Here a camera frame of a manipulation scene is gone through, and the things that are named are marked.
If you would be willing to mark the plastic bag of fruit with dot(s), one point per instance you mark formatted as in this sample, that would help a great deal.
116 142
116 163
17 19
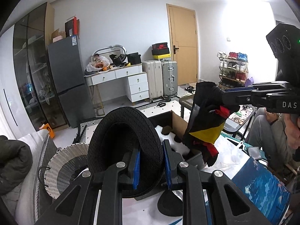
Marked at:
99 63

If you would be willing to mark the black bag on desk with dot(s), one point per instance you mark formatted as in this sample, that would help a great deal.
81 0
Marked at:
134 58

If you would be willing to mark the glass door cabinet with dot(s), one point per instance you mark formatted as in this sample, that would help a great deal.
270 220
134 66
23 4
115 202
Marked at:
32 35

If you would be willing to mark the white woven basket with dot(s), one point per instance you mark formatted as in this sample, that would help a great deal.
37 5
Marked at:
64 167

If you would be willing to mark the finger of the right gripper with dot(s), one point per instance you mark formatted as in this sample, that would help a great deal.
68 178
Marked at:
235 98
240 89

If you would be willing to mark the shoe rack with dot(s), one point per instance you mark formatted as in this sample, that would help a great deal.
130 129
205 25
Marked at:
233 69

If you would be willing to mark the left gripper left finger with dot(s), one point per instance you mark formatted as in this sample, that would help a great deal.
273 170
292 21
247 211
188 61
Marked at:
95 198

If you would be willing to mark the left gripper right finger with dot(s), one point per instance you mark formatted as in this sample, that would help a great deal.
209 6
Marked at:
201 192

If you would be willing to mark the white suitcase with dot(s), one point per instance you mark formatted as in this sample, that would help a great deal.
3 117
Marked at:
153 69

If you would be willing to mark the wooden door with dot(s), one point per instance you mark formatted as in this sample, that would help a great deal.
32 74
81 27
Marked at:
184 42

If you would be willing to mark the stacked shoe boxes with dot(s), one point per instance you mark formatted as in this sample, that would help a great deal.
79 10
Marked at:
160 51

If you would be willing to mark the person's right hand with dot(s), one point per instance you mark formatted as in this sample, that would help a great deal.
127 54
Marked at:
292 131

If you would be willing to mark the seated person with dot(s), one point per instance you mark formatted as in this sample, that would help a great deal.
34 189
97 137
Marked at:
268 133

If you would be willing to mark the black red yellow cloth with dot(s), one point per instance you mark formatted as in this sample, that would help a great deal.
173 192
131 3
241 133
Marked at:
207 120

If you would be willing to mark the dark puffer jacket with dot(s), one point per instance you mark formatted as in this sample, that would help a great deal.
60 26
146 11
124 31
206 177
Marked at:
16 161

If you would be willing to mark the white dressing desk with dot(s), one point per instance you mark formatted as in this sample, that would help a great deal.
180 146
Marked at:
130 82

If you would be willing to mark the black round pad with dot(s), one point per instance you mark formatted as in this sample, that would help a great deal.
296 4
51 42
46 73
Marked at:
170 205

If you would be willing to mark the black ROG cardboard box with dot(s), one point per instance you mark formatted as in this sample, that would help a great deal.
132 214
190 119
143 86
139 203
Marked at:
169 126

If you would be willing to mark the blue patterned mat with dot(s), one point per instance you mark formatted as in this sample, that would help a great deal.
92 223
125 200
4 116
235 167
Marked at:
253 196

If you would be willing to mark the black mesh ear cushion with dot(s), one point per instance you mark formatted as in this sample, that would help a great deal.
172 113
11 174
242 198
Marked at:
119 132

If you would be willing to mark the silver suitcase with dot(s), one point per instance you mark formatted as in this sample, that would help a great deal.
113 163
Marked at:
170 78

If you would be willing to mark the dark grey refrigerator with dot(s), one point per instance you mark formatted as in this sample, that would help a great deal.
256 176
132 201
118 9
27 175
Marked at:
67 73

